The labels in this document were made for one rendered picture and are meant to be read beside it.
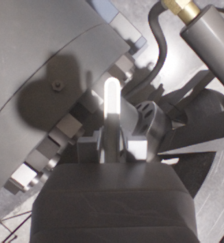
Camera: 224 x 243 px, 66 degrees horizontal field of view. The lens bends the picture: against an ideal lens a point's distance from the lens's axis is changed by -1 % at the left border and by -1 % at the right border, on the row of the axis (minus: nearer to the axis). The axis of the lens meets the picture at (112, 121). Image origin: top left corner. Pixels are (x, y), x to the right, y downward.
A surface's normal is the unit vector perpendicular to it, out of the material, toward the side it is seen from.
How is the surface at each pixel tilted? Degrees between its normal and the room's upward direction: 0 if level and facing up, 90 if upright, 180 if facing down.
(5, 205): 0
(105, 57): 52
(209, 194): 43
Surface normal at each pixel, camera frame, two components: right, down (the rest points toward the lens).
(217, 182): -0.10, -0.47
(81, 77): 0.37, -0.15
